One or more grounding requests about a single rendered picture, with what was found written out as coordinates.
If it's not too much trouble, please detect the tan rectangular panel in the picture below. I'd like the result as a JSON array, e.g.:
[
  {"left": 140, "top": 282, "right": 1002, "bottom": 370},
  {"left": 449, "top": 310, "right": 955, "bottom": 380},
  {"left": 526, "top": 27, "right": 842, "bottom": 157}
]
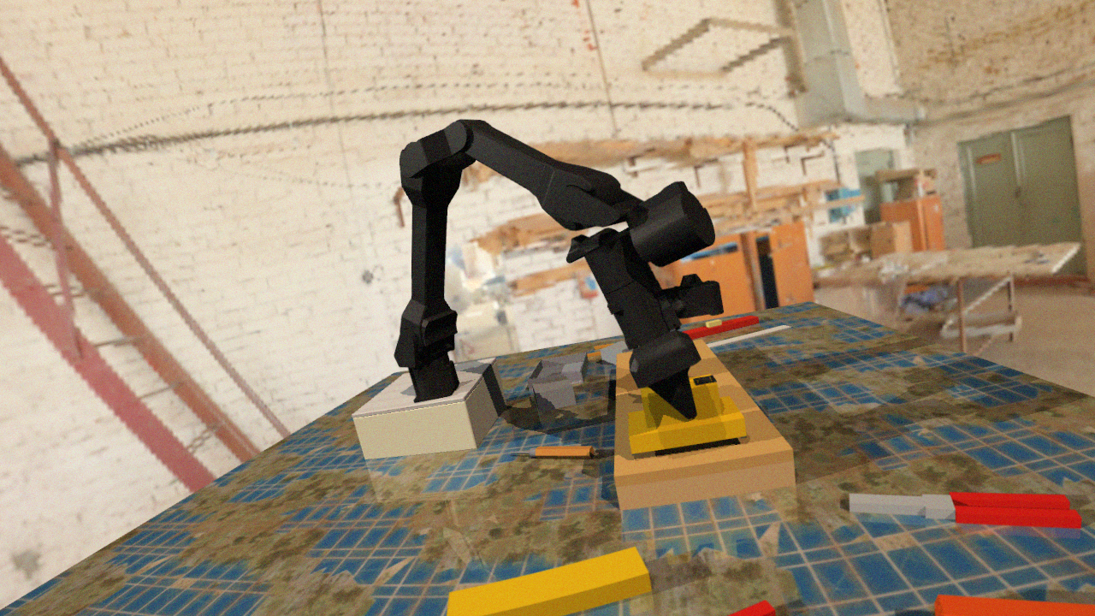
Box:
[{"left": 614, "top": 339, "right": 796, "bottom": 511}]

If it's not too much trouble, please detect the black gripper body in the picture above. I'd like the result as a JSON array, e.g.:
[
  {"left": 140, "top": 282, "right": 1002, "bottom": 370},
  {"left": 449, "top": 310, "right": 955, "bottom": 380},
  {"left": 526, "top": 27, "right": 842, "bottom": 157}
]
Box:
[{"left": 604, "top": 271, "right": 701, "bottom": 388}]

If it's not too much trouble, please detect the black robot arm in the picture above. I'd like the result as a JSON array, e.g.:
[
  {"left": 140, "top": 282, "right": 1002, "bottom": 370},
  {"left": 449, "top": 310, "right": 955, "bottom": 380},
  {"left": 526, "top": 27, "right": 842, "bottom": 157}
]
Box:
[{"left": 394, "top": 119, "right": 724, "bottom": 403}]

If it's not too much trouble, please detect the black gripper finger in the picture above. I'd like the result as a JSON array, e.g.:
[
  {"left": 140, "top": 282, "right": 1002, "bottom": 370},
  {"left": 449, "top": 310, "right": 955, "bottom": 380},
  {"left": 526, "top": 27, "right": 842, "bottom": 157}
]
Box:
[{"left": 648, "top": 368, "right": 698, "bottom": 419}]

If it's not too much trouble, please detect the yellow rectangular bar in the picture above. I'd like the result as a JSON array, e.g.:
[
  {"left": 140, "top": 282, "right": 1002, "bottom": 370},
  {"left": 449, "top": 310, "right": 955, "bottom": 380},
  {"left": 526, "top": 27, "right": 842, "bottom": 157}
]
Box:
[{"left": 447, "top": 547, "right": 652, "bottom": 616}]

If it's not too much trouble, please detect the white flat strip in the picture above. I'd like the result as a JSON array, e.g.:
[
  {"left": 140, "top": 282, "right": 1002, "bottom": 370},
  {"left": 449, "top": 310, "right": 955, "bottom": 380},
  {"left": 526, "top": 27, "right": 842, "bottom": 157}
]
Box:
[{"left": 706, "top": 325, "right": 791, "bottom": 348}]

